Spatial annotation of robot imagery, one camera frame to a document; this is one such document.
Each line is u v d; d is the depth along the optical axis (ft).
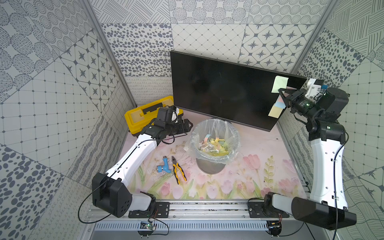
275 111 2.43
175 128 2.23
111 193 1.29
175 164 2.89
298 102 1.75
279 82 2.02
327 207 1.19
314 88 1.79
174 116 2.12
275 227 2.38
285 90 2.00
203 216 2.41
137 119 2.97
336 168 1.28
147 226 2.30
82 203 1.22
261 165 2.97
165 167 2.86
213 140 2.90
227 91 3.43
